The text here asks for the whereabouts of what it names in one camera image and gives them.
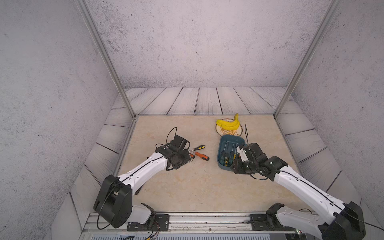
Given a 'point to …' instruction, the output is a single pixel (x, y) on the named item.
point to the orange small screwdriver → (192, 155)
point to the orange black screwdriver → (203, 156)
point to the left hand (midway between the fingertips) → (191, 160)
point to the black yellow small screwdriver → (200, 147)
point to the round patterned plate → (221, 131)
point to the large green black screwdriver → (223, 156)
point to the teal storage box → (227, 150)
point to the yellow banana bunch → (230, 126)
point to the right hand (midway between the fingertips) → (234, 167)
